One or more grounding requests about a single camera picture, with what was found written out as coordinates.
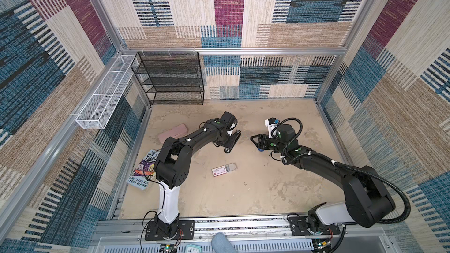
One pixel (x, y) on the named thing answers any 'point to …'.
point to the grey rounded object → (221, 243)
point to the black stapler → (231, 141)
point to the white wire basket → (97, 112)
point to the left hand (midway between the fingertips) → (230, 141)
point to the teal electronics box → (193, 248)
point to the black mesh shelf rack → (170, 76)
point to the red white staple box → (220, 170)
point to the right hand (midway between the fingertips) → (254, 140)
